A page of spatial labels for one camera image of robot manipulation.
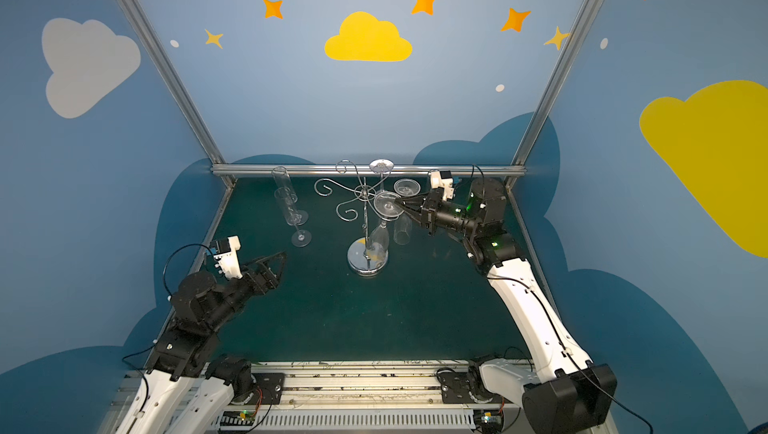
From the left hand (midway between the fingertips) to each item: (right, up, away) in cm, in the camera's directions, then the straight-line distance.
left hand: (274, 254), depth 70 cm
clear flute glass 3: (+25, +23, +12) cm, 36 cm away
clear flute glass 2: (-5, +14, +22) cm, 27 cm away
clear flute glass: (-7, +21, +23) cm, 32 cm away
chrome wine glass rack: (+20, -5, +28) cm, 35 cm away
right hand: (+29, +13, -8) cm, 33 cm away
